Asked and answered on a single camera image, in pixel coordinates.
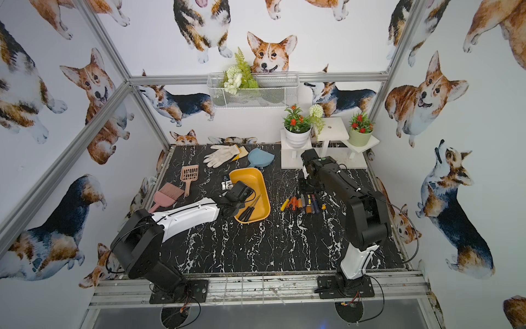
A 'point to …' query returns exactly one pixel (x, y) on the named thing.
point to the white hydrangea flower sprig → (316, 113)
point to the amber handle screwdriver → (300, 203)
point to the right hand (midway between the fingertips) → (305, 189)
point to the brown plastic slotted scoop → (189, 173)
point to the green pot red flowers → (361, 129)
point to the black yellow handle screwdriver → (309, 199)
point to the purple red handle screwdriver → (315, 205)
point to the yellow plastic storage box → (252, 177)
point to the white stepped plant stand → (331, 141)
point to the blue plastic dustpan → (259, 157)
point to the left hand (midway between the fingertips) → (236, 194)
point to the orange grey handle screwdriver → (290, 203)
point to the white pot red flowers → (296, 128)
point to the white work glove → (223, 153)
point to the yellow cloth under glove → (242, 153)
